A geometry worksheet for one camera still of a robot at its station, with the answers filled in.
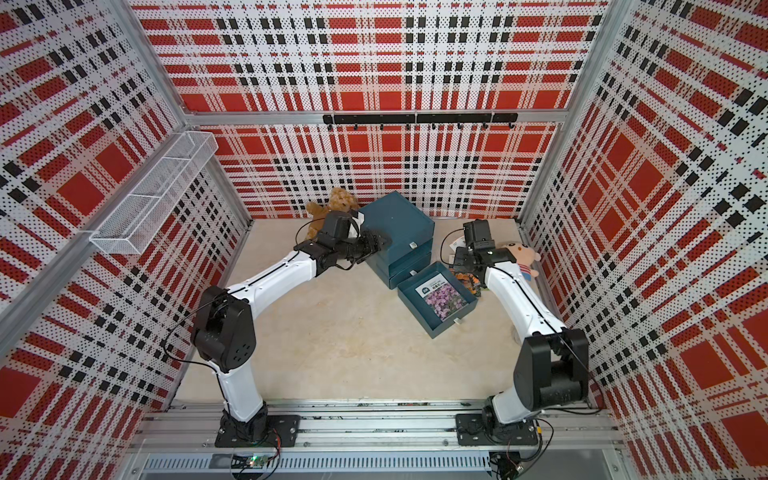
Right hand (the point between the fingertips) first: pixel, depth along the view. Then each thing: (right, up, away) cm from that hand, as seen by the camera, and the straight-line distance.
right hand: (470, 258), depth 87 cm
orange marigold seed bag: (0, -7, -1) cm, 7 cm away
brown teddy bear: (-43, +21, +25) cm, 54 cm away
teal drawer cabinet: (-17, +7, +1) cm, 18 cm away
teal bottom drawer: (-15, -16, +7) cm, 23 cm away
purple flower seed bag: (-7, -14, +12) cm, 19 cm away
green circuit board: (-56, -48, -17) cm, 76 cm away
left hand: (-24, +4, +1) cm, 25 cm away
